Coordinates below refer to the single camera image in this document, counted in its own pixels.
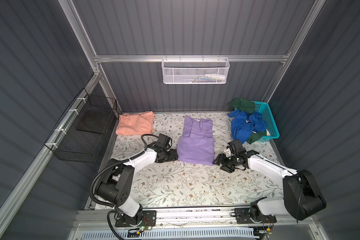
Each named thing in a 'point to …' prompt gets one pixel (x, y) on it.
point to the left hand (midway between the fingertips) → (174, 157)
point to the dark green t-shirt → (243, 105)
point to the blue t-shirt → (243, 124)
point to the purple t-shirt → (197, 144)
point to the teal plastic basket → (263, 107)
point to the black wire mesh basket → (81, 135)
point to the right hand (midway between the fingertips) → (217, 165)
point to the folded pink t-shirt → (135, 123)
